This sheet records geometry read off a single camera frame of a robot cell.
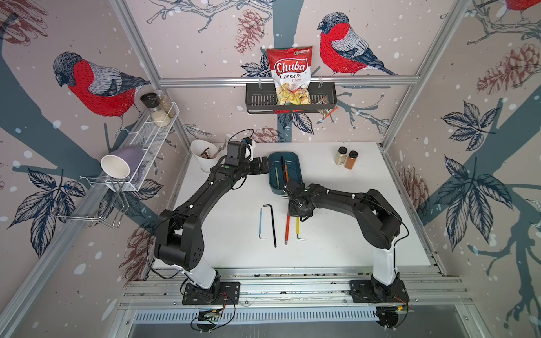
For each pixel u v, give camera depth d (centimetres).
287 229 90
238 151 67
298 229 90
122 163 61
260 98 95
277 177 107
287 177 107
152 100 78
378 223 51
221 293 72
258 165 77
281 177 107
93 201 58
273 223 90
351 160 106
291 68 81
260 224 91
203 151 104
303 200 69
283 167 110
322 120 117
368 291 72
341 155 107
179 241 45
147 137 82
